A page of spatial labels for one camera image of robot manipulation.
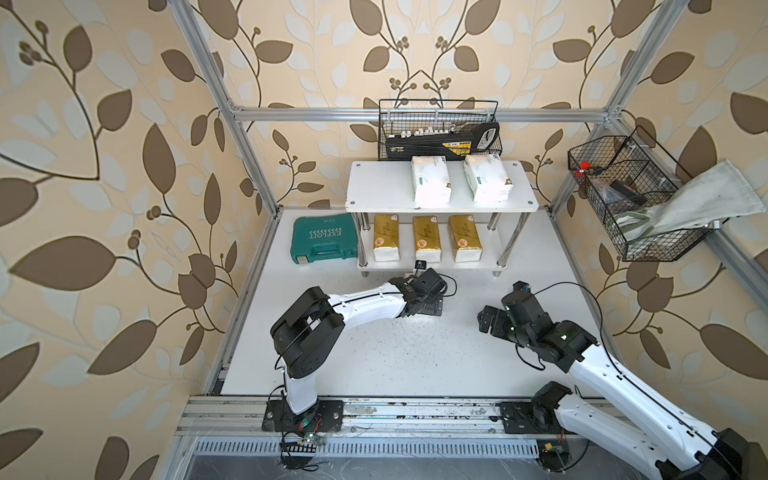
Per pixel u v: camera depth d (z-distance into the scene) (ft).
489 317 2.34
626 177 2.64
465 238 3.09
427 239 3.09
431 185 2.38
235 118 3.05
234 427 2.42
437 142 2.62
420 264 2.66
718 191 1.95
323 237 3.46
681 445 1.32
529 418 2.29
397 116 2.99
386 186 2.58
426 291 2.24
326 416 2.44
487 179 2.38
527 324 1.90
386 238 3.13
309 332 1.56
